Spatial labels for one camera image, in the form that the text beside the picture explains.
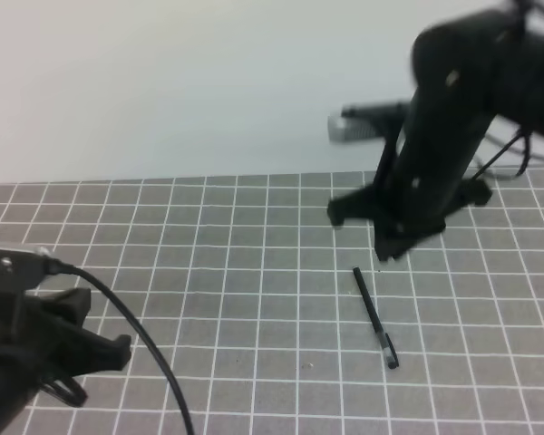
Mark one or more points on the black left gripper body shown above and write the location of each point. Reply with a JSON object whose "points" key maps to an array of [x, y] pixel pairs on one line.
{"points": [[29, 364]]}

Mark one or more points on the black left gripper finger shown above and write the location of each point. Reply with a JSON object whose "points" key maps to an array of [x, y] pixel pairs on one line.
{"points": [[82, 352], [66, 310]]}

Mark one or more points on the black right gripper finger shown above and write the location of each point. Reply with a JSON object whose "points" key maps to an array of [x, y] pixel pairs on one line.
{"points": [[474, 192], [359, 204]]}

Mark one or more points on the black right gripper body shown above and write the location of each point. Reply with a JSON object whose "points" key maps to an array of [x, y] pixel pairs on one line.
{"points": [[462, 70]]}

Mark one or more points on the black pen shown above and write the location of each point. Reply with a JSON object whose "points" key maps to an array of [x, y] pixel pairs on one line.
{"points": [[382, 336]]}

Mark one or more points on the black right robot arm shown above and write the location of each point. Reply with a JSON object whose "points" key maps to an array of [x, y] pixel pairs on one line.
{"points": [[527, 72]]}

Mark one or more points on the grey grid tablecloth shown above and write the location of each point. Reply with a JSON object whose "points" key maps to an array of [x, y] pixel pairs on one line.
{"points": [[251, 296]]}

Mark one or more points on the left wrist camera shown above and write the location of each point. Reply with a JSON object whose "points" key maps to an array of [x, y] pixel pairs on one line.
{"points": [[23, 268]]}

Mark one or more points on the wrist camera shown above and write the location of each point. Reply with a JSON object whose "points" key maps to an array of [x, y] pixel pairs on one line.
{"points": [[23, 268], [367, 122]]}

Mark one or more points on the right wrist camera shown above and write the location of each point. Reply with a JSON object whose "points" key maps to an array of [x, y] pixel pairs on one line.
{"points": [[367, 122]]}

